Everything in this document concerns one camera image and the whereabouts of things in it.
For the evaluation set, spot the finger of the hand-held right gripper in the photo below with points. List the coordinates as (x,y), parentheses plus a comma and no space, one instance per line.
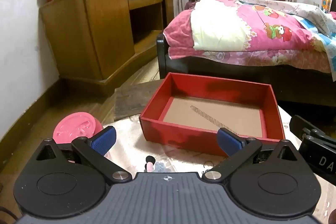
(302,125)

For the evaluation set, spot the clear jar with pink lid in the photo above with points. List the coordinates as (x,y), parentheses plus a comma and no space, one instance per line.
(73,129)

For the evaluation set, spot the red cardboard box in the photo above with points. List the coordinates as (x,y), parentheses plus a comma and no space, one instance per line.
(168,132)

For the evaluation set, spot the bed with pink quilt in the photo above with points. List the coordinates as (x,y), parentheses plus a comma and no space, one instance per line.
(262,29)

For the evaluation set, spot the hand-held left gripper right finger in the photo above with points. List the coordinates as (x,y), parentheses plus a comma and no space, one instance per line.
(229,142)

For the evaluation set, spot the white floral sheet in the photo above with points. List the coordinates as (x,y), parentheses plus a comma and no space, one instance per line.
(309,11)

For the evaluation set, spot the blue checkered sheet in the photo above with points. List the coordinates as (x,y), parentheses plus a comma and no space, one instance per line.
(326,45)

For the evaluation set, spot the wooden cabinet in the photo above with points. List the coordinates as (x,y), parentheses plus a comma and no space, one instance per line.
(105,29)

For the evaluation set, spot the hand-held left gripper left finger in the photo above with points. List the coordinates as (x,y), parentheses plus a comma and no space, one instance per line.
(103,141)

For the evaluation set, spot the small pink black toy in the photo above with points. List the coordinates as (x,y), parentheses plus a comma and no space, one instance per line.
(149,166)

